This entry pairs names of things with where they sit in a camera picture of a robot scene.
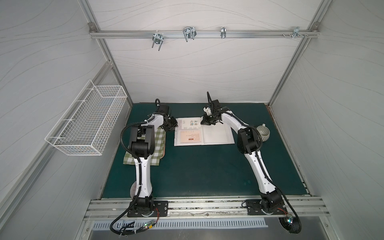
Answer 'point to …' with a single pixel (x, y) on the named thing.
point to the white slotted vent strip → (186, 224)
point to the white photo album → (217, 134)
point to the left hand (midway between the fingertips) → (179, 126)
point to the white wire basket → (87, 125)
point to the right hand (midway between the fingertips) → (200, 121)
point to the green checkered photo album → (159, 151)
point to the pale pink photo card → (190, 136)
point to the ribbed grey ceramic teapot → (264, 132)
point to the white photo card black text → (190, 123)
